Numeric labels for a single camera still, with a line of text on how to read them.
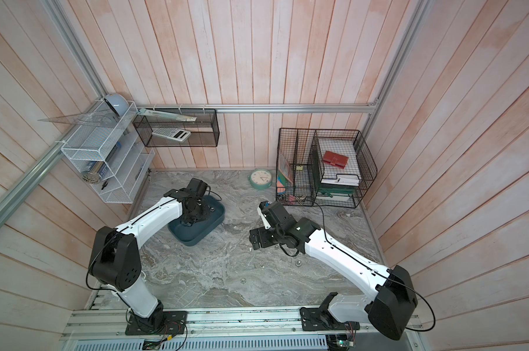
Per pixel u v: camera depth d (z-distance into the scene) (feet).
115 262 1.52
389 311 1.25
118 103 2.73
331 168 3.04
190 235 3.03
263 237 2.22
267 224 2.25
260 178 3.74
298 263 2.82
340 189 3.19
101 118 2.82
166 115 2.98
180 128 3.33
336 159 3.06
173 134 3.22
